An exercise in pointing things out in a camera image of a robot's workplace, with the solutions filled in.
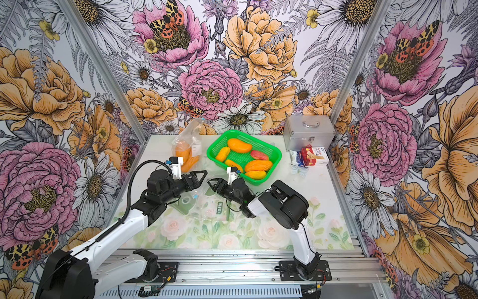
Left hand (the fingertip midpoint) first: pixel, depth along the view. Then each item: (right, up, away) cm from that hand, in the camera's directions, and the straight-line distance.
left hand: (202, 178), depth 81 cm
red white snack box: (+58, +10, +28) cm, 65 cm away
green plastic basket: (+24, +8, +29) cm, 38 cm away
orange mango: (-13, +10, +21) cm, 27 cm away
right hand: (+1, -5, +9) cm, 10 cm away
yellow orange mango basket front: (+11, +5, +24) cm, 27 cm away
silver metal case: (+50, +24, +29) cm, 62 cm away
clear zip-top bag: (-10, +15, +11) cm, 21 cm away
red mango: (+26, +10, +28) cm, 40 cm away
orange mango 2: (+24, 0, +17) cm, 30 cm away
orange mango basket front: (+25, +5, +20) cm, 32 cm away
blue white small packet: (+50, +8, +30) cm, 59 cm away
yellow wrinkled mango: (+6, +12, +28) cm, 31 cm away
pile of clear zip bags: (-2, -13, +13) cm, 19 cm away
